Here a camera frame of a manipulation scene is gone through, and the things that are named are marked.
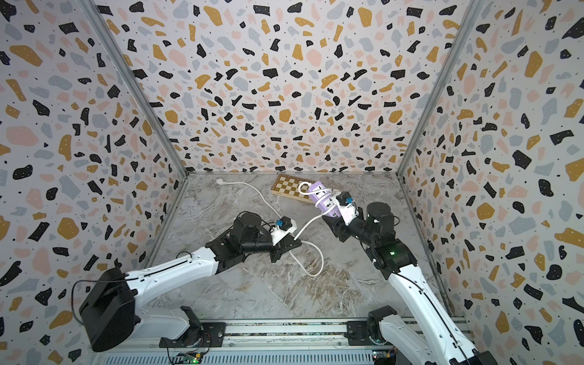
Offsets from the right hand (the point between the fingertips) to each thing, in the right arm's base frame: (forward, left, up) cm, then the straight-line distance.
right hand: (333, 211), depth 72 cm
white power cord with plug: (+37, +55, -25) cm, 71 cm away
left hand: (-7, +10, -8) cm, 14 cm away
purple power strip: (0, +3, +6) cm, 7 cm away
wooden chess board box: (+33, +19, -25) cm, 46 cm away
